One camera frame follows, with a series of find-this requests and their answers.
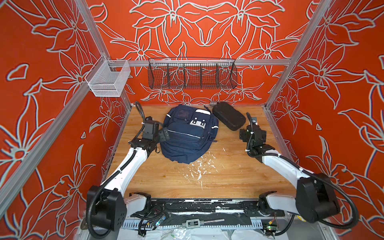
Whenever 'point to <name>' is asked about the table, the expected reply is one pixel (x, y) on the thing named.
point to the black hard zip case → (229, 115)
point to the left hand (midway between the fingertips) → (158, 132)
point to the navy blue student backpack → (192, 129)
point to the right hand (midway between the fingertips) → (250, 128)
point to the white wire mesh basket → (106, 78)
